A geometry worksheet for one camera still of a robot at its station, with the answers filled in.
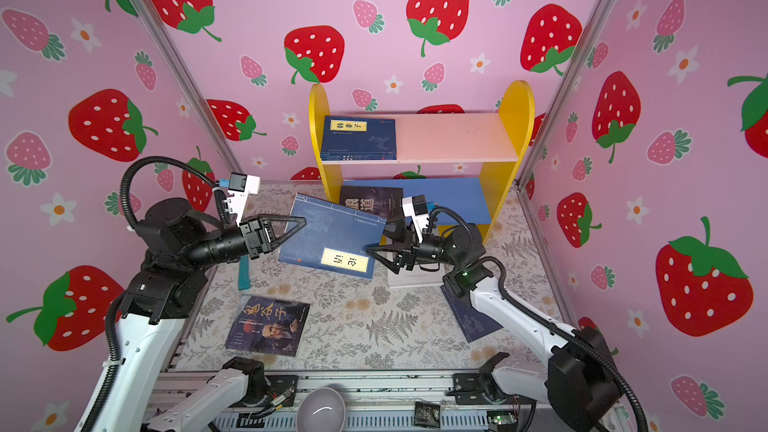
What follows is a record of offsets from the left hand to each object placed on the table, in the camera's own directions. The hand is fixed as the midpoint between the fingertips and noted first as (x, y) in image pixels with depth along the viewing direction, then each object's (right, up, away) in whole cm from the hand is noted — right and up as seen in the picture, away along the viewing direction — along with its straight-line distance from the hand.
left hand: (303, 225), depth 53 cm
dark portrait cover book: (-19, -31, +31) cm, 48 cm away
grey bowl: (-1, -45, +17) cm, 49 cm away
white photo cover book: (+24, -18, +37) cm, 48 cm away
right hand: (+11, -4, +7) cm, 14 cm away
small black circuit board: (+24, -46, +16) cm, 54 cm away
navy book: (+39, -30, +31) cm, 58 cm away
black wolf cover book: (+13, +5, +42) cm, 44 cm away
